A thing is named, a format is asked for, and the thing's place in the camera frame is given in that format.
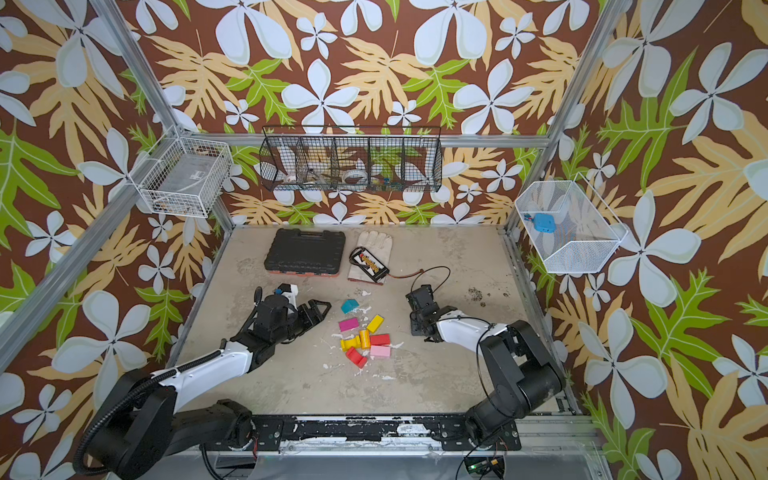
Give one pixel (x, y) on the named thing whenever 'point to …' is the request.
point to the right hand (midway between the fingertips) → (422, 321)
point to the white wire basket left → (183, 175)
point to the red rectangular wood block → (379, 340)
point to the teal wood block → (349, 305)
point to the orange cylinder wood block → (365, 339)
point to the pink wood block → (380, 351)
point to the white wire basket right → (570, 227)
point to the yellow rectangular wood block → (375, 324)
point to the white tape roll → (355, 177)
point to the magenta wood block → (350, 324)
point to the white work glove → (379, 245)
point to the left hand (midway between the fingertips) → (324, 305)
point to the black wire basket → (351, 158)
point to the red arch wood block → (354, 355)
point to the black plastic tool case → (306, 253)
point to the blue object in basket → (542, 222)
